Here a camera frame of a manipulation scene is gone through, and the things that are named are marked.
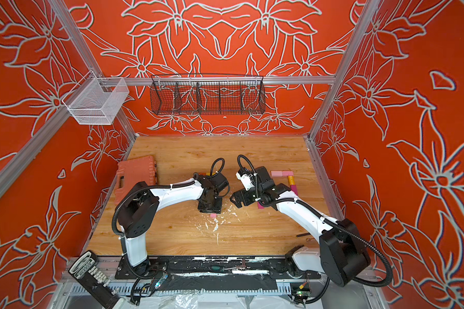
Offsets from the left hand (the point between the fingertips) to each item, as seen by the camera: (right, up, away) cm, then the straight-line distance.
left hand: (218, 210), depth 88 cm
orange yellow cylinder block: (+37, +13, +9) cm, 40 cm away
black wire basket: (-10, +58, +12) cm, 60 cm away
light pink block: (+36, +16, +13) cm, 41 cm away
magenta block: (+20, +1, +2) cm, 20 cm away
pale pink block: (-2, -2, -3) cm, 4 cm away
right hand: (+9, +10, -5) cm, 14 cm away
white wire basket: (-60, +53, +4) cm, 80 cm away
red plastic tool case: (-46, +17, +9) cm, 50 cm away
